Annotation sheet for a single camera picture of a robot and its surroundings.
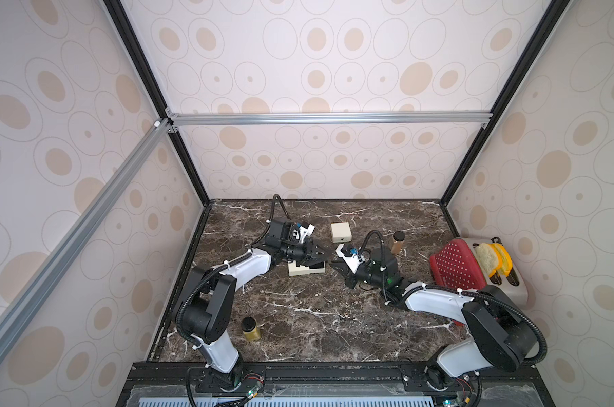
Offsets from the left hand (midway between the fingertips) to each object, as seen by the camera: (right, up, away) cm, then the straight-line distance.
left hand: (333, 256), depth 80 cm
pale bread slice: (+48, 0, -2) cm, 48 cm away
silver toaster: (+52, -8, -6) cm, 53 cm away
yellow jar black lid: (-25, -22, -6) cm, 33 cm away
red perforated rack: (+41, -4, +5) cm, 41 cm away
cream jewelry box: (+5, +7, +26) cm, 27 cm away
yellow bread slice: (+51, 0, -5) cm, 51 cm away
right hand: (-1, -4, +2) cm, 5 cm away
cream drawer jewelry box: (-4, -6, +14) cm, 16 cm away
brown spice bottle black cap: (+26, +5, +14) cm, 30 cm away
